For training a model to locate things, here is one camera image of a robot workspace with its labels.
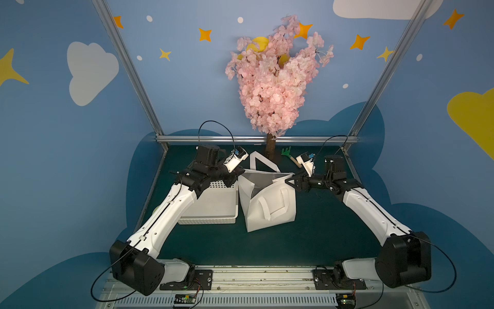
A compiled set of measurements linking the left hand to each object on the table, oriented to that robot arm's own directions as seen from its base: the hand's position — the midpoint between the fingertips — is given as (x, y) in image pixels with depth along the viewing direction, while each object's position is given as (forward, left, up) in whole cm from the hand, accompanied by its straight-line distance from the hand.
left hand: (241, 165), depth 75 cm
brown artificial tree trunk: (+28, -15, -17) cm, 36 cm away
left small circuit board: (-42, +20, -29) cm, 55 cm away
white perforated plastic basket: (-3, +13, -28) cm, 31 cm away
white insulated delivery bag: (-10, -10, -8) cm, 17 cm away
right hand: (0, -22, -7) cm, 23 cm away
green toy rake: (+33, -27, -29) cm, 52 cm away
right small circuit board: (-41, -42, -31) cm, 67 cm away
